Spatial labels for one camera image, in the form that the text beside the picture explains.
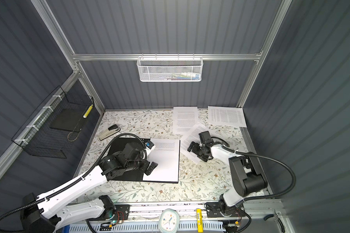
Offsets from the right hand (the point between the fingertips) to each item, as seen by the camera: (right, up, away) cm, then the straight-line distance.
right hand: (194, 153), depth 93 cm
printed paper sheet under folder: (-19, -1, +2) cm, 19 cm away
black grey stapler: (-59, +14, +10) cm, 62 cm away
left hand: (-25, 0, -17) cm, 30 cm away
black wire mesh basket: (-75, +16, -21) cm, 79 cm away
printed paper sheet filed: (0, +11, +12) cm, 16 cm away
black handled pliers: (+38, -27, -21) cm, 51 cm away
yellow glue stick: (0, -27, -23) cm, 35 cm away
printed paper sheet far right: (+34, +25, +22) cm, 48 cm away
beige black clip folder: (-36, -12, -6) cm, 38 cm away
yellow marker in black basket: (-62, +26, -12) cm, 68 cm away
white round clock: (-15, -28, -24) cm, 40 cm away
